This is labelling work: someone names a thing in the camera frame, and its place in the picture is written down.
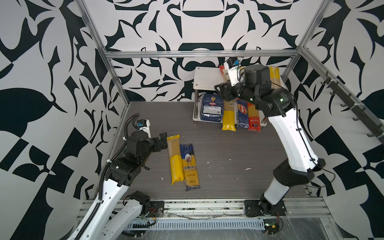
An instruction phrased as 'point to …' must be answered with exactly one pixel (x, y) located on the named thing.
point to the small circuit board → (272, 226)
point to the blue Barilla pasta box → (212, 108)
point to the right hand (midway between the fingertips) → (222, 82)
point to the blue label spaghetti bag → (190, 171)
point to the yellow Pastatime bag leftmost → (175, 159)
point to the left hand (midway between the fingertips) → (157, 132)
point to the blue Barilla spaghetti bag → (242, 114)
